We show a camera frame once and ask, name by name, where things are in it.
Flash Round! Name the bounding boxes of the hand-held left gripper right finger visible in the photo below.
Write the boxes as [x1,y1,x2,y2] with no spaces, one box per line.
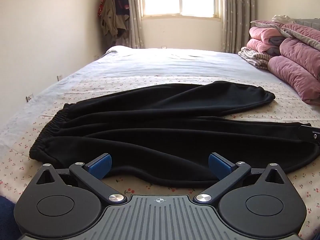
[195,152,286,204]

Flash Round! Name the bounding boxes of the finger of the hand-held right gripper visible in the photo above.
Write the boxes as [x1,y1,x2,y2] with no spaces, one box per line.
[297,124,320,146]

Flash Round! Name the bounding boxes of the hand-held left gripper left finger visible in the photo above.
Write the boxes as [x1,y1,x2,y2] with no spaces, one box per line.
[35,153,127,205]

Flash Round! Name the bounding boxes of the black pants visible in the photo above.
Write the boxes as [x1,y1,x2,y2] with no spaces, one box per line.
[29,81,320,188]

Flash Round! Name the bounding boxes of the cherry print sheet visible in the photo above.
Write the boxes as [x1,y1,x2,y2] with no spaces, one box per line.
[0,74,320,240]

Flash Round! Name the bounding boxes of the mauve folded quilt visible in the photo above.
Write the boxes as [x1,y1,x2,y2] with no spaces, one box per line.
[267,23,320,105]

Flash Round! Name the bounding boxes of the striped folded cloth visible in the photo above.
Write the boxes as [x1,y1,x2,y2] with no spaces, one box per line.
[237,46,272,71]

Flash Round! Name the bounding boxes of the person's dark blue clothing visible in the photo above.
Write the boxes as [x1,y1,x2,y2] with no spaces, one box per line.
[0,195,23,240]

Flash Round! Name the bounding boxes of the light pink folded quilt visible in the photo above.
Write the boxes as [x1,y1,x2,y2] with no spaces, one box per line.
[246,26,287,56]

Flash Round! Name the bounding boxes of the bed with pale blue sheet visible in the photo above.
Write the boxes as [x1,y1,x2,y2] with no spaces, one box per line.
[0,45,320,240]

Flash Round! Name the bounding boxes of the grey patterned curtain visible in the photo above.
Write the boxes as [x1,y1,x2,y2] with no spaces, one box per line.
[217,0,256,54]
[124,0,146,49]

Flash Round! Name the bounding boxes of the olive hanging jacket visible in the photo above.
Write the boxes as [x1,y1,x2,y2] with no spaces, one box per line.
[100,0,128,37]

